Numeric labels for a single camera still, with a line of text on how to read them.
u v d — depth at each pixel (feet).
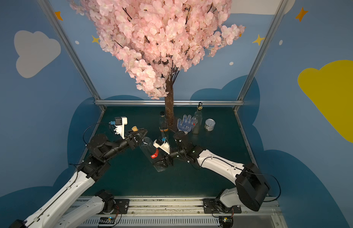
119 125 1.86
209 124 3.42
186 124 3.67
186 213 2.44
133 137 1.94
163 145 2.13
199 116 2.99
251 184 1.38
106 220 2.40
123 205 2.47
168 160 2.14
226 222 2.40
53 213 1.33
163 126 2.98
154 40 1.60
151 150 2.13
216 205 2.15
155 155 2.18
